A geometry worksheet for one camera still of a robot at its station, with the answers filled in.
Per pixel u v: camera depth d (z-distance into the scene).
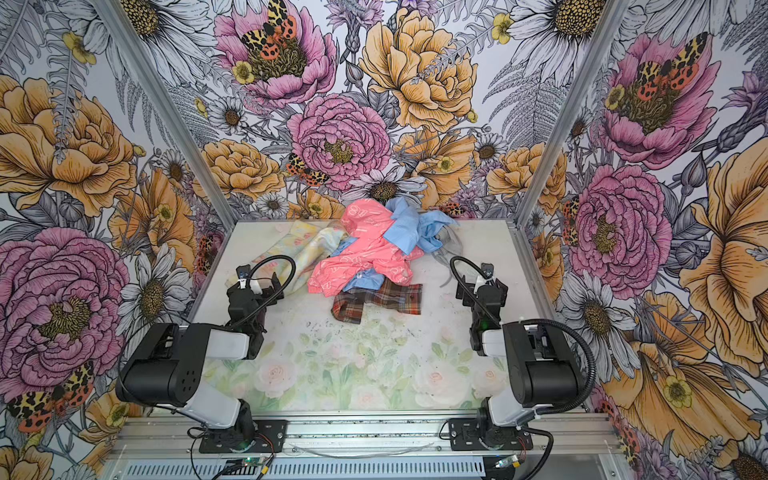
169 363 0.47
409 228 0.98
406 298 0.98
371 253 0.96
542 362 0.47
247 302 0.79
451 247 1.09
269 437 0.74
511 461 0.71
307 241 1.19
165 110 0.88
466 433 0.74
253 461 0.71
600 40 0.76
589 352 0.44
